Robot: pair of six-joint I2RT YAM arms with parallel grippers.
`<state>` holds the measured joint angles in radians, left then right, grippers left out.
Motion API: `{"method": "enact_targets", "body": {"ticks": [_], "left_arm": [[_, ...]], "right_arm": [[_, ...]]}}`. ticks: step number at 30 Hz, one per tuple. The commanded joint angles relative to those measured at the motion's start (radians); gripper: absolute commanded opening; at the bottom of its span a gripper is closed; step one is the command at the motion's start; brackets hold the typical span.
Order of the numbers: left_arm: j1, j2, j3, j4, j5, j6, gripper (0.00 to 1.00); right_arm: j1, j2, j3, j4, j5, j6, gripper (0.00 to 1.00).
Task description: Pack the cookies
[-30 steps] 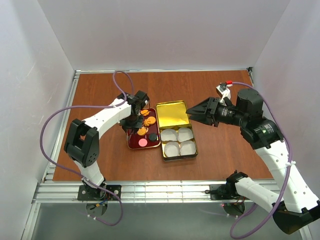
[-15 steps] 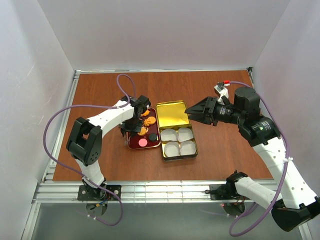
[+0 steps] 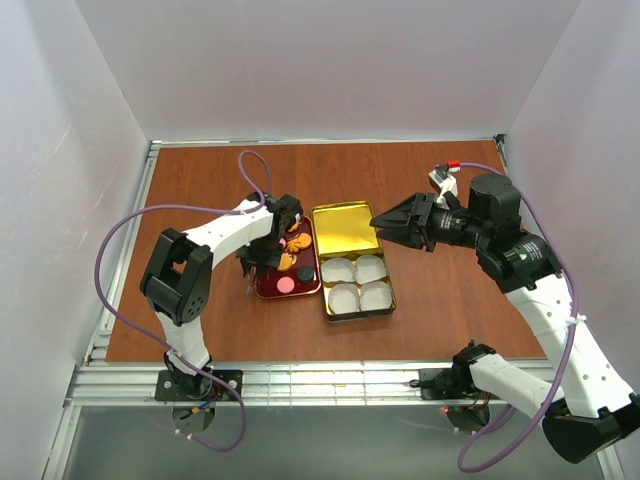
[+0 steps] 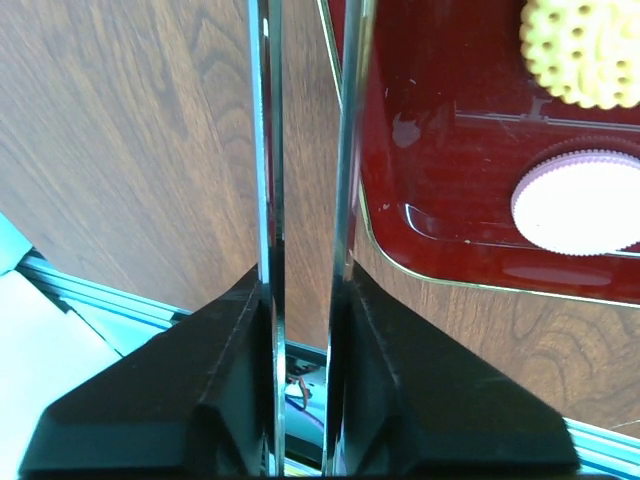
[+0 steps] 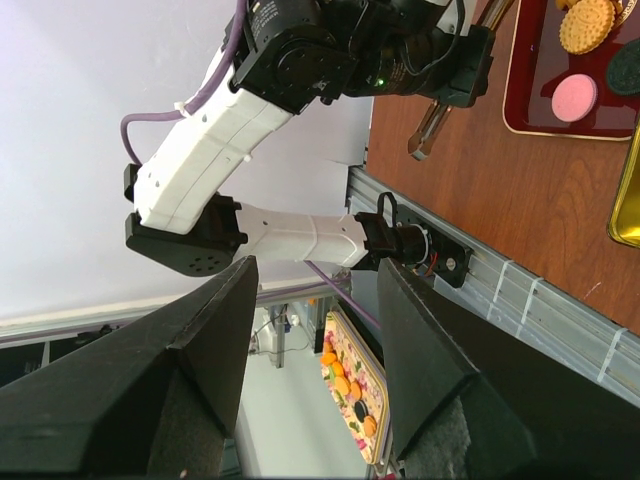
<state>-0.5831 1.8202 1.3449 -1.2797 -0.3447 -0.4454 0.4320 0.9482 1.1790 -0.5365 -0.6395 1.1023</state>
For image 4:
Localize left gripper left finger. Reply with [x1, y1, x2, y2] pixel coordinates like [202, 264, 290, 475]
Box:
[19, 269, 273, 478]

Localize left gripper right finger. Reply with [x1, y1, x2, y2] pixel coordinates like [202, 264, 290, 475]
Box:
[327, 266, 579, 478]

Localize metal tongs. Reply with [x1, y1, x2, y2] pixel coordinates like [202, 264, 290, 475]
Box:
[247, 1, 376, 475]

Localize large round orange cookie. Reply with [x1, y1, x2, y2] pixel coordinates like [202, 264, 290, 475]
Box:
[519, 1, 639, 110]

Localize pink cookie lower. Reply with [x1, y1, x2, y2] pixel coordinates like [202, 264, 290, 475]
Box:
[510, 149, 639, 256]

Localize dark red tray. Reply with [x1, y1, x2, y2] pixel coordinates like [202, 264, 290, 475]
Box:
[315, 0, 640, 310]

